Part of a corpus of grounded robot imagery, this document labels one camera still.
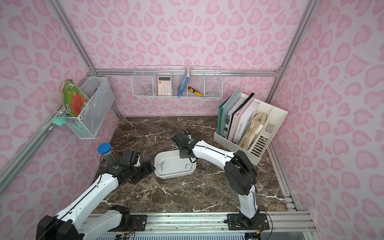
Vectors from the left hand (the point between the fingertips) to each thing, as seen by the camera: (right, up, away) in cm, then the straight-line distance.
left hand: (151, 168), depth 83 cm
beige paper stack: (+59, +23, +3) cm, 63 cm away
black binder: (+50, +35, +7) cm, 62 cm away
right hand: (+19, +8, +6) cm, 22 cm away
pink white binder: (+51, +27, +2) cm, 58 cm away
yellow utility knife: (+25, +46, +14) cm, 54 cm away
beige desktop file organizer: (+73, +29, +7) cm, 79 cm away
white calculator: (+5, +50, +12) cm, 51 cm away
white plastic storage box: (+8, 0, +10) cm, 13 cm away
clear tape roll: (-6, +45, +12) cm, 47 cm away
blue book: (+18, +49, +5) cm, 52 cm away
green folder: (+40, +32, -1) cm, 51 cm away
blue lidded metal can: (-21, +9, -4) cm, 24 cm away
